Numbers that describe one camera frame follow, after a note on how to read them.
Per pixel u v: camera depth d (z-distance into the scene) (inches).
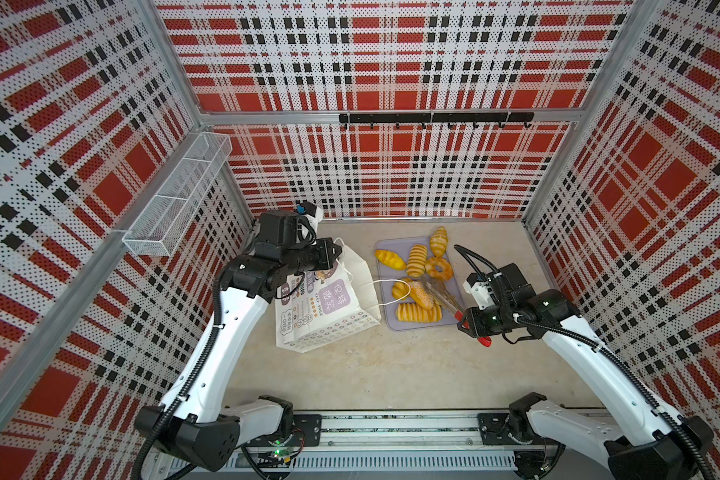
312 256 23.7
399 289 37.7
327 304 30.1
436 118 34.9
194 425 14.3
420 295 35.0
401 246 44.8
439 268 40.9
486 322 25.6
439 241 42.4
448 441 28.9
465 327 28.6
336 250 26.9
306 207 24.1
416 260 41.3
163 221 35.8
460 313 29.3
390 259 41.1
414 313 35.7
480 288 27.1
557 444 22.7
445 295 33.8
